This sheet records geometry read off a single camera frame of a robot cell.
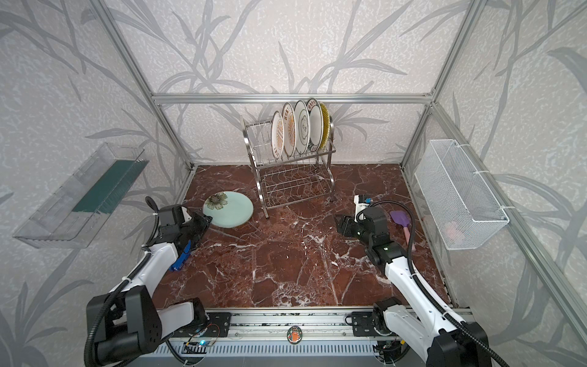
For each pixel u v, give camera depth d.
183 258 0.63
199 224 0.79
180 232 0.65
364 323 0.74
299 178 1.12
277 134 0.86
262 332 0.72
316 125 0.78
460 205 0.63
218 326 0.72
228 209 0.94
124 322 0.44
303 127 0.85
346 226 0.71
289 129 0.84
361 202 0.71
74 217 0.64
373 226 0.60
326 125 0.79
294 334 0.72
